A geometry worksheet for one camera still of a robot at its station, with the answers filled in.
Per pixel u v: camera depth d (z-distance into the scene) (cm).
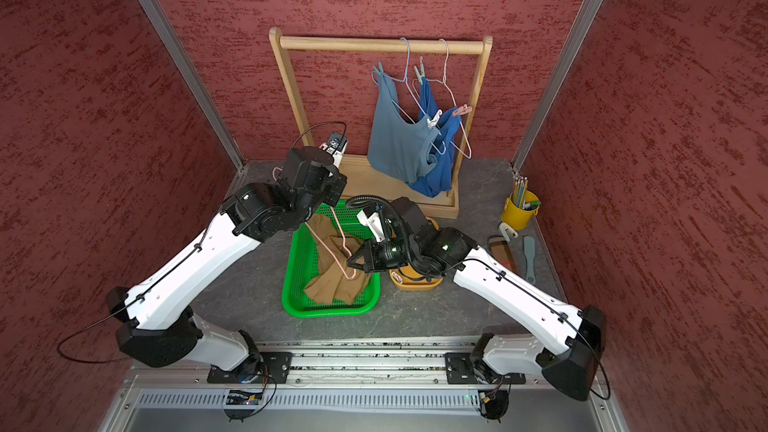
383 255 57
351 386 72
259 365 67
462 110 72
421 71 85
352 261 63
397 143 97
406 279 57
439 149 76
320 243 71
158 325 40
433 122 74
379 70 87
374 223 62
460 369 74
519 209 96
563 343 39
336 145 52
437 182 96
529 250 95
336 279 81
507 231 99
